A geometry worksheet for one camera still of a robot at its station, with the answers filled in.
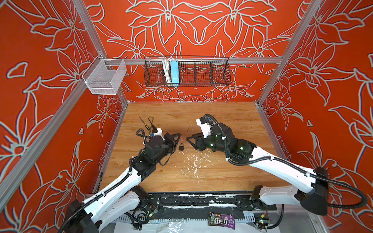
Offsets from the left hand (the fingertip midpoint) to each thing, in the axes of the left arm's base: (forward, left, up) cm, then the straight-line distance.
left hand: (182, 132), depth 71 cm
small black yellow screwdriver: (+21, +29, -24) cm, 43 cm away
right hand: (-4, -3, +2) cm, 5 cm away
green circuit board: (-32, -42, -26) cm, 58 cm away
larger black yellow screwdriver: (+10, +19, -13) cm, 25 cm away
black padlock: (+4, +1, -24) cm, 25 cm away
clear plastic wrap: (-36, +2, -25) cm, 44 cm away
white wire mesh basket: (+37, +54, +6) cm, 66 cm away
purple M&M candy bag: (-33, -22, -24) cm, 46 cm away
